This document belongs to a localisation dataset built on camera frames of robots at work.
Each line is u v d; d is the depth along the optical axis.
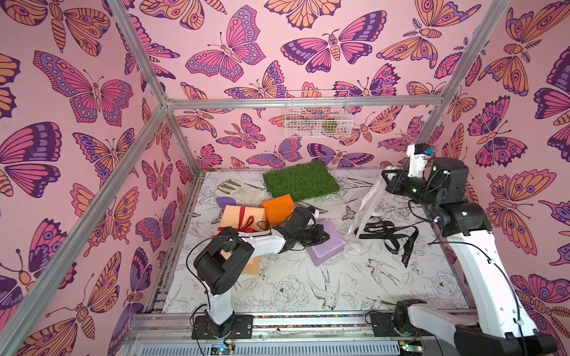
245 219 0.85
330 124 0.92
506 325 0.36
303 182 1.12
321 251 0.83
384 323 0.73
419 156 0.56
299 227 0.73
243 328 0.73
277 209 0.96
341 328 0.74
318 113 0.95
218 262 0.49
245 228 0.83
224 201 1.09
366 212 0.77
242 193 1.09
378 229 0.97
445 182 0.46
